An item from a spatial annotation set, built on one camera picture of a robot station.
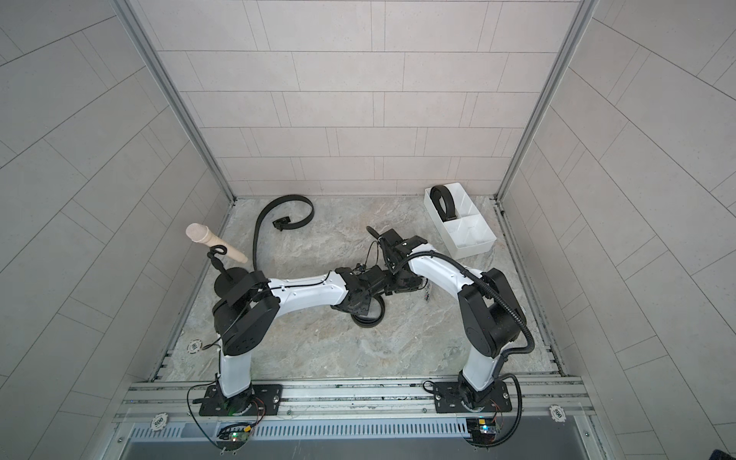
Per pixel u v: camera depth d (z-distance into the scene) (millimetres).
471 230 1037
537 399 739
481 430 682
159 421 682
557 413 696
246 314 481
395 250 650
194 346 792
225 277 886
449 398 720
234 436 654
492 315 457
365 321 823
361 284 667
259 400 693
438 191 1059
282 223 1051
